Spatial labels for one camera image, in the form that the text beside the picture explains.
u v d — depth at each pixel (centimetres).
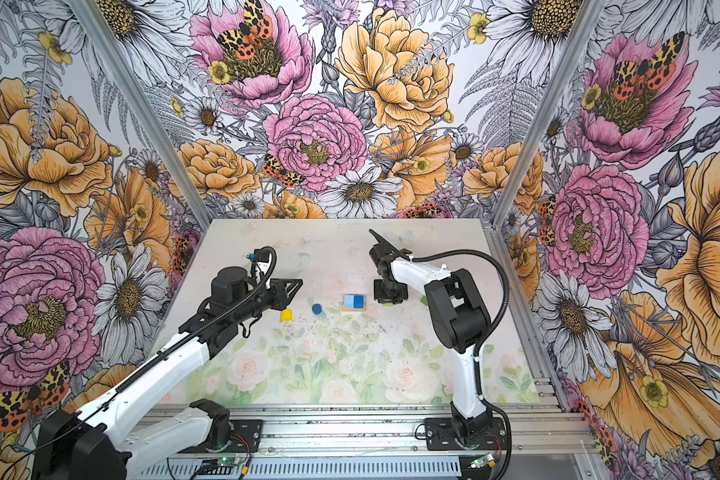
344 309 97
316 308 97
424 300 99
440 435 74
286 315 96
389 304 97
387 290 86
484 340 54
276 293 69
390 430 76
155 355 50
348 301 94
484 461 72
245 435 74
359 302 97
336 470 112
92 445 38
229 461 71
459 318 54
